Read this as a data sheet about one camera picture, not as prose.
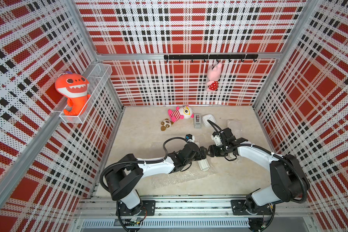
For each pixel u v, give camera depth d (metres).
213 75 0.92
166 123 1.07
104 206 0.79
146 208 0.73
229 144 0.67
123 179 0.44
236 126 1.03
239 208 0.73
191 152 0.64
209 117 1.11
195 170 0.86
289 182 0.45
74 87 0.62
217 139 0.84
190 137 0.77
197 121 1.08
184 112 1.08
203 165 0.84
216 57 0.89
